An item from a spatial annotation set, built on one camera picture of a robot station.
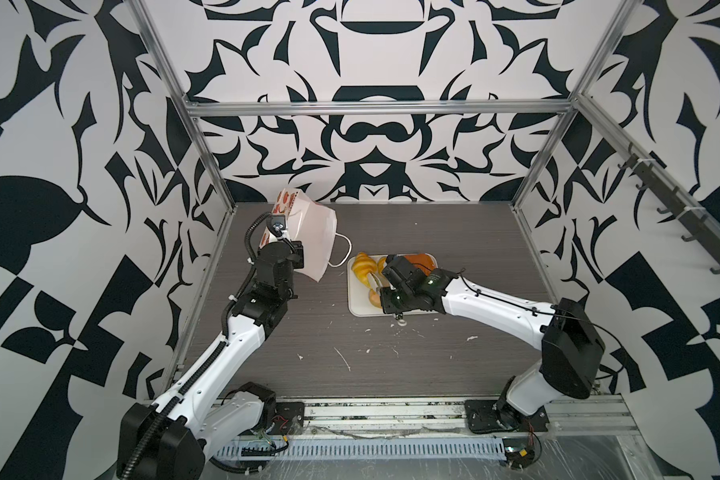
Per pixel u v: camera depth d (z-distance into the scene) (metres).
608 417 0.77
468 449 0.71
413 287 0.63
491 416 0.73
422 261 1.01
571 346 0.43
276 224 0.62
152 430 0.37
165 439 0.37
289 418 0.74
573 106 0.90
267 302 0.57
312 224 1.00
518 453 0.71
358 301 0.94
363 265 0.96
